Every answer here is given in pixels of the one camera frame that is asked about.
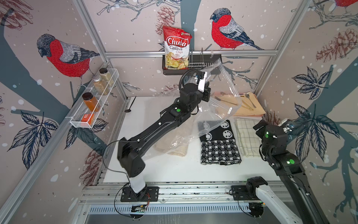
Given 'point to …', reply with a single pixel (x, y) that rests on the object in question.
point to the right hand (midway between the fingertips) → (266, 123)
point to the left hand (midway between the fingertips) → (212, 80)
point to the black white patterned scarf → (217, 144)
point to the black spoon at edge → (129, 110)
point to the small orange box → (87, 117)
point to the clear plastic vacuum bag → (189, 130)
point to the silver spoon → (247, 95)
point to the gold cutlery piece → (250, 108)
